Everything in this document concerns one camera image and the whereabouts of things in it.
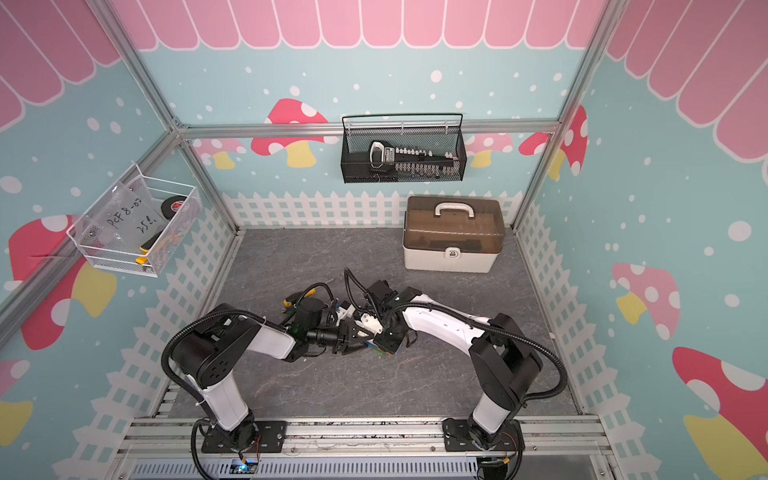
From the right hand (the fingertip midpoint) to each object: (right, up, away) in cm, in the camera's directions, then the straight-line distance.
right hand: (388, 342), depth 85 cm
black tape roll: (-58, +38, -6) cm, 70 cm away
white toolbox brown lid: (+19, +32, +5) cm, 38 cm away
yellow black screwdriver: (-31, +11, +12) cm, 35 cm away
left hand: (-5, -1, -1) cm, 5 cm away
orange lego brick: (-2, +2, -11) cm, 11 cm away
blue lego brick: (-5, 0, -1) cm, 5 cm away
